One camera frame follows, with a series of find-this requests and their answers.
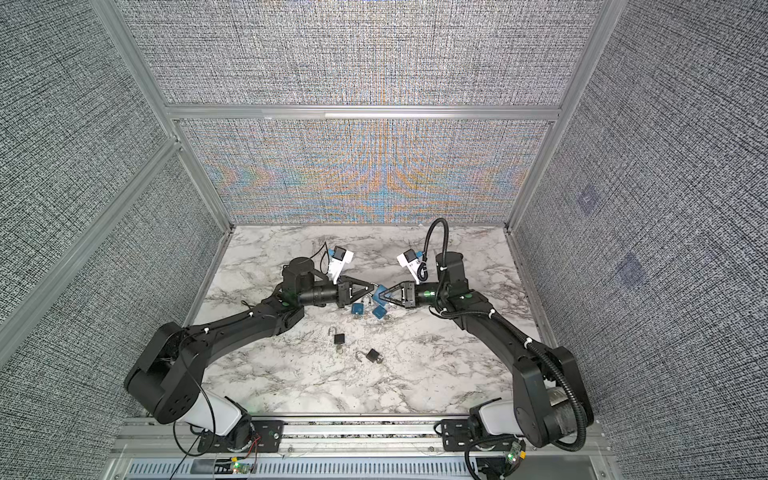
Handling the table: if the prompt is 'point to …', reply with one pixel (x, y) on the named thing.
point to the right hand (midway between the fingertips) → (381, 295)
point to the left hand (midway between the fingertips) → (374, 292)
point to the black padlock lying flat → (372, 355)
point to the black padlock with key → (339, 339)
